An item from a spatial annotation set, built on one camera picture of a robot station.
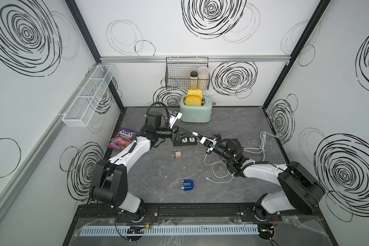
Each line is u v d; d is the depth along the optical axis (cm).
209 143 63
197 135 77
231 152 63
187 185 81
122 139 96
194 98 94
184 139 99
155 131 69
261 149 94
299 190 43
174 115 72
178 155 91
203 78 85
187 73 89
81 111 73
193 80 85
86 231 69
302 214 74
